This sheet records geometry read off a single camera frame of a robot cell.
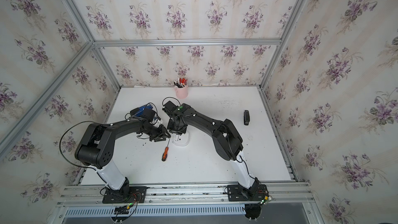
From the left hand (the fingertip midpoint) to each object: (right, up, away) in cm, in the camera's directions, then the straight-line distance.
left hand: (169, 137), depth 91 cm
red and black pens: (+5, +35, +19) cm, 40 cm away
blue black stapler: (-25, +15, +10) cm, 31 cm away
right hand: (+3, +3, -4) cm, 6 cm away
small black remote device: (+49, +11, +7) cm, 50 cm away
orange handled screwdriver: (-1, -8, -6) cm, 10 cm away
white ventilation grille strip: (+23, -28, -21) cm, 42 cm away
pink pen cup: (+5, +28, +19) cm, 34 cm away
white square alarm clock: (+8, -1, -3) cm, 9 cm away
